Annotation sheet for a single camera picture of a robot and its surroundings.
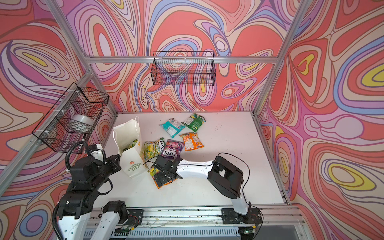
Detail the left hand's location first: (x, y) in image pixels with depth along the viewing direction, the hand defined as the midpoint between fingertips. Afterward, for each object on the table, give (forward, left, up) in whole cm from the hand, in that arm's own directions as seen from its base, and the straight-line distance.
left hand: (122, 155), depth 68 cm
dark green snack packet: (+39, -34, -20) cm, 55 cm away
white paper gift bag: (+21, +8, -16) cm, 27 cm away
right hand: (-3, -17, -25) cm, 30 cm away
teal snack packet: (+35, -18, -21) cm, 45 cm away
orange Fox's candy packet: (+2, -9, -22) cm, 23 cm away
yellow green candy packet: (+16, -7, -20) cm, 27 cm away
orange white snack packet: (+22, -32, -21) cm, 44 cm away
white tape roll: (+13, +21, +8) cm, 26 cm away
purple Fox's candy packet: (+16, -20, -20) cm, 32 cm away
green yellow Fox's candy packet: (+16, +5, -15) cm, 23 cm away
